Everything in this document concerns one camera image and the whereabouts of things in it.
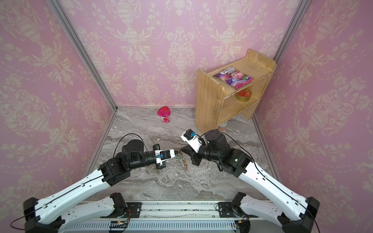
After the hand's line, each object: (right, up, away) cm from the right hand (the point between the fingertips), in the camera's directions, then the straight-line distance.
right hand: (184, 147), depth 65 cm
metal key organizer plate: (-1, -4, -3) cm, 5 cm away
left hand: (-3, -2, -1) cm, 4 cm away
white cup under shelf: (+25, +7, +36) cm, 44 cm away
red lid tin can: (+38, +29, +29) cm, 56 cm away
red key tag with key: (+1, -10, +2) cm, 10 cm away
